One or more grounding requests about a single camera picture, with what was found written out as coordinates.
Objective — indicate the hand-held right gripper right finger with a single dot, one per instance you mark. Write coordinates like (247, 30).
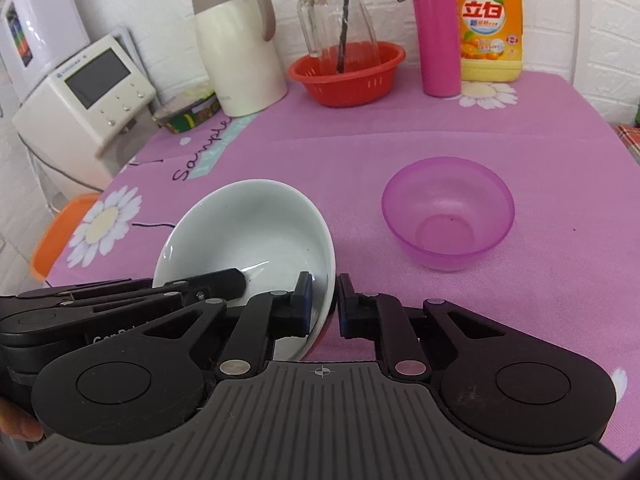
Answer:
(345, 310)

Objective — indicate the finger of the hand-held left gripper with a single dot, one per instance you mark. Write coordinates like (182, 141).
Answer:
(220, 282)

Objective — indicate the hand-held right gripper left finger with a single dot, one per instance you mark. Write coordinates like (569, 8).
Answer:
(305, 305)

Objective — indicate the red bowl white inside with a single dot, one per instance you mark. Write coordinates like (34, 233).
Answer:
(250, 240)

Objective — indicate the person's left hand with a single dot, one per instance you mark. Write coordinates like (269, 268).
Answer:
(17, 425)

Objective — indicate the orange plastic basin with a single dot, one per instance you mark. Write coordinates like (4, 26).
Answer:
(55, 230)

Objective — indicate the purple plastic bowl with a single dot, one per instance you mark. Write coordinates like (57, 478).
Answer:
(450, 220)

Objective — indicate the green patterned bowl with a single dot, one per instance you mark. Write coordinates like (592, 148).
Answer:
(190, 117)

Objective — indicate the purple floral tablecloth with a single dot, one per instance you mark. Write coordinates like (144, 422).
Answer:
(550, 285)

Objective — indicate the white water dispenser with screen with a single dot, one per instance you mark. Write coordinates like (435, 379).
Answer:
(60, 125)

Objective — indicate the red plastic colander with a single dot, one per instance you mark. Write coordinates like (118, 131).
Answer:
(345, 91)

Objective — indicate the cream thermal jug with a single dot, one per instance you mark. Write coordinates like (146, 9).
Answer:
(235, 60)

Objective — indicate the black stirring stick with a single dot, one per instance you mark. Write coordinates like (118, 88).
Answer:
(344, 35)

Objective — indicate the glass pitcher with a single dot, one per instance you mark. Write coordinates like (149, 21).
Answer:
(365, 35)

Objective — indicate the pink thermos bottle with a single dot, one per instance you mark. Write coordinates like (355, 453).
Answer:
(440, 45)

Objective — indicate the yellow detergent bottle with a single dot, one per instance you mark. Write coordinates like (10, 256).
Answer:
(492, 45)

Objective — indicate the red checked cloth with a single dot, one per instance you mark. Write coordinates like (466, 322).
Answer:
(630, 140)

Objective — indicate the white wall water purifier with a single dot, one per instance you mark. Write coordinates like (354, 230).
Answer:
(45, 15)

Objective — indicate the white curved wall pipe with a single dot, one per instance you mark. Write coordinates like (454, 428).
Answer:
(579, 10)

